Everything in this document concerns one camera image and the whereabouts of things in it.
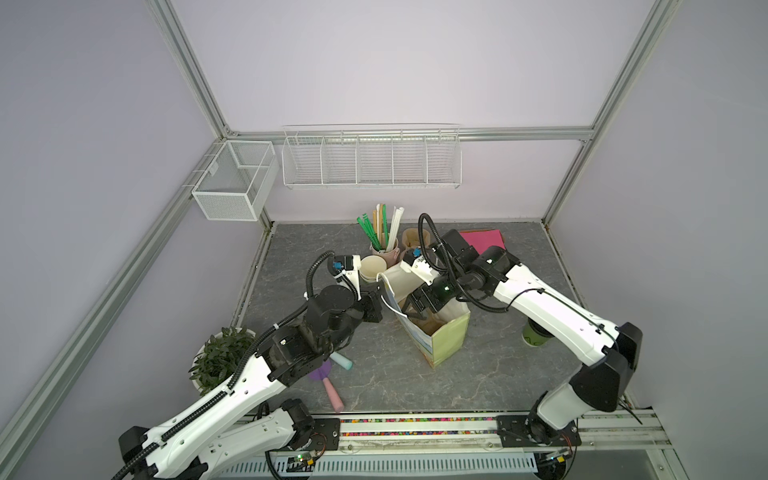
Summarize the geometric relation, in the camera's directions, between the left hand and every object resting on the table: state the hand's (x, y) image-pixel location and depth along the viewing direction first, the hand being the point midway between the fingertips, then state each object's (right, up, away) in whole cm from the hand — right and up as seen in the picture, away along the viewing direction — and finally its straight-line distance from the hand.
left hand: (385, 290), depth 66 cm
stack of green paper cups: (-5, +4, +27) cm, 28 cm away
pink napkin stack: (+34, +13, +42) cm, 56 cm away
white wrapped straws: (+3, +19, +32) cm, 37 cm away
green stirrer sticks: (-6, +15, +32) cm, 36 cm away
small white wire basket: (-52, +33, +36) cm, 71 cm away
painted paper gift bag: (+13, -10, -2) cm, 16 cm away
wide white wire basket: (-5, +40, +33) cm, 52 cm away
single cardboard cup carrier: (+10, -7, -2) cm, 12 cm away
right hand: (+7, -5, +7) cm, 11 cm away
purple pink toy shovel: (-19, -26, +17) cm, 36 cm away
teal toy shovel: (-13, -23, +18) cm, 32 cm away
